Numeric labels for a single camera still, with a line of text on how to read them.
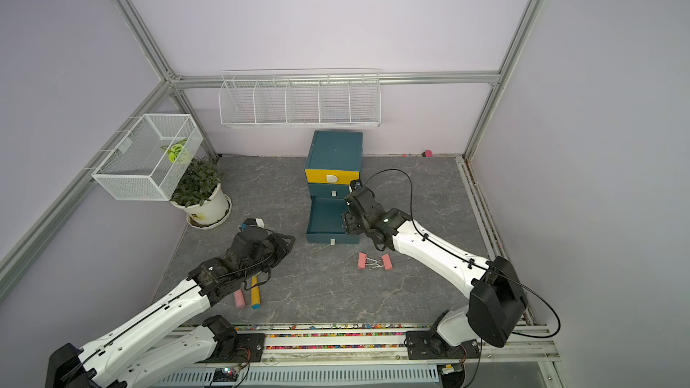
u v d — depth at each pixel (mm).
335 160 1157
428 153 1240
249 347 733
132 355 436
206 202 891
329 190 956
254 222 736
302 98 992
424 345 736
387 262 889
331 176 883
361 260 889
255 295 806
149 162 818
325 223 964
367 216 598
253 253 588
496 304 410
